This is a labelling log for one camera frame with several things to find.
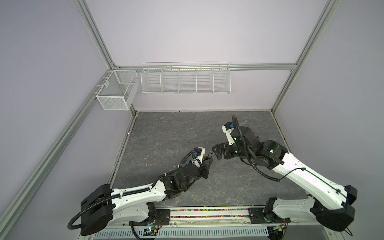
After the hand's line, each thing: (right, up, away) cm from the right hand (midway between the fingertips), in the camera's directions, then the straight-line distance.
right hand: (220, 147), depth 69 cm
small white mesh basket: (-65, +35, +33) cm, 81 cm away
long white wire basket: (-19, +43, +32) cm, 57 cm away
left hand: (-4, -7, +5) cm, 10 cm away
